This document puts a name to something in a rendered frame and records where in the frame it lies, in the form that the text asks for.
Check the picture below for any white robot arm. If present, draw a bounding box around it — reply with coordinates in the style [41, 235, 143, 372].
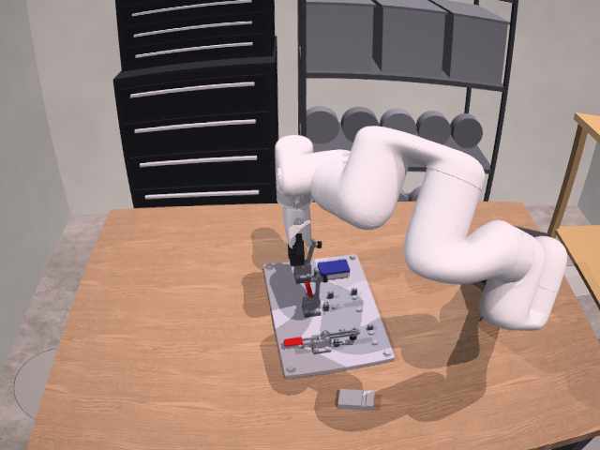
[275, 127, 567, 331]

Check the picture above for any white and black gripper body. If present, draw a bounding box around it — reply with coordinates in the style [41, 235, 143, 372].
[277, 199, 313, 248]

